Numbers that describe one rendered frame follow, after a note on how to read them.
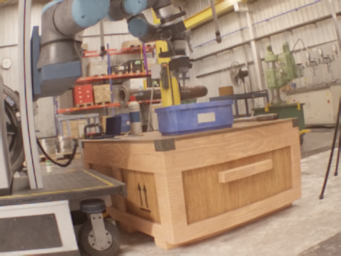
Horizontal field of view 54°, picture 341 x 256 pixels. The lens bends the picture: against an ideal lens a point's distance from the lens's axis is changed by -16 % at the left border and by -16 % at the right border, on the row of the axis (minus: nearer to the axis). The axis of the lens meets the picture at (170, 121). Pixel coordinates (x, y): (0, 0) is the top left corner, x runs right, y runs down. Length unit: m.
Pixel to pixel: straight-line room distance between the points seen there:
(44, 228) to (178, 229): 0.53
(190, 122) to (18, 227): 0.85
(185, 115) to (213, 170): 0.25
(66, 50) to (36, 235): 0.71
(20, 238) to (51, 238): 0.13
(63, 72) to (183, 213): 0.70
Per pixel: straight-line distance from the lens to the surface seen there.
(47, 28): 1.47
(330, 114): 7.15
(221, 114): 1.69
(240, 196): 1.69
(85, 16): 1.30
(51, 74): 1.39
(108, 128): 2.37
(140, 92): 9.68
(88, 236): 1.52
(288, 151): 1.91
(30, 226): 1.39
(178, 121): 1.59
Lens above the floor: 0.54
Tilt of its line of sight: level
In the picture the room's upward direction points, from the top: 7 degrees counter-clockwise
